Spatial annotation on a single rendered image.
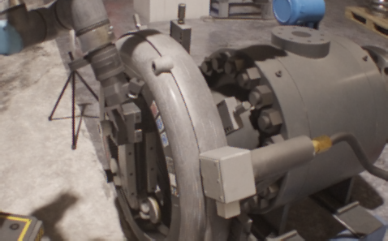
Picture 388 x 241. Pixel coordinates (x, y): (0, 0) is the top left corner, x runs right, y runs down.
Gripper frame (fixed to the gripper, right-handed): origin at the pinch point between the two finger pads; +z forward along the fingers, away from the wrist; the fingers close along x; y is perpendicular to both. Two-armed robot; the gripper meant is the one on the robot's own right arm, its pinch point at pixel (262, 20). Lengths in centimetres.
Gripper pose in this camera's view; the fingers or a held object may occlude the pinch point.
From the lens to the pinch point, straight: 133.2
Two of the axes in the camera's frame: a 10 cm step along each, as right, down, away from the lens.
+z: -0.7, 8.6, 5.0
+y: -9.8, 0.4, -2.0
